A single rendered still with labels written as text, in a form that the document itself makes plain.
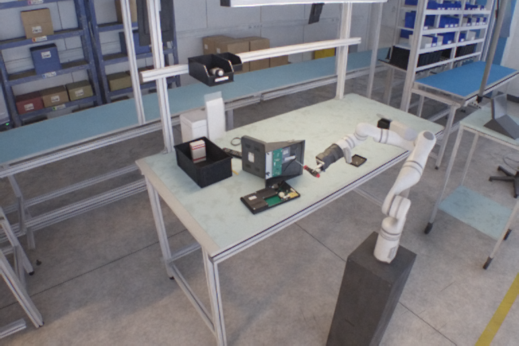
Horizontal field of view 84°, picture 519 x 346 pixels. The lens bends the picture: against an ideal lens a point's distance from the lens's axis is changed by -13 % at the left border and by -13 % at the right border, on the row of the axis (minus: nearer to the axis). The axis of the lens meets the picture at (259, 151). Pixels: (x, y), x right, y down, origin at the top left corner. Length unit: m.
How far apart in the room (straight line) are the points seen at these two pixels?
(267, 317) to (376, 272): 1.02
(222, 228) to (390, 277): 0.75
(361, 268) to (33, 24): 4.32
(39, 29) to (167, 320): 3.66
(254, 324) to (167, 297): 0.64
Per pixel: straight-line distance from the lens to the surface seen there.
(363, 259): 1.57
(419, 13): 3.96
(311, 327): 2.32
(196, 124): 1.88
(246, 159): 1.74
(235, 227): 1.44
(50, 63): 4.73
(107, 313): 2.55
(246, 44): 5.12
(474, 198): 3.28
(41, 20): 4.68
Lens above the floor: 1.96
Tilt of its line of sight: 29 degrees down
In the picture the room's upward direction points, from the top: straight up
